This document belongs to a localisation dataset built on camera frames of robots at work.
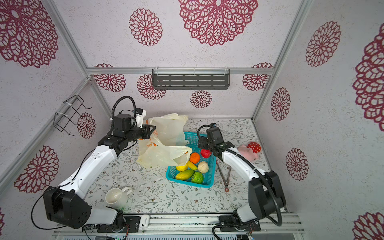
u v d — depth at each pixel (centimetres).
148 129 67
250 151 95
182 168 88
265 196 43
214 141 66
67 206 40
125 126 60
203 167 87
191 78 94
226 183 87
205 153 95
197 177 83
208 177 90
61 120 73
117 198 81
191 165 90
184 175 86
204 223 76
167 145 72
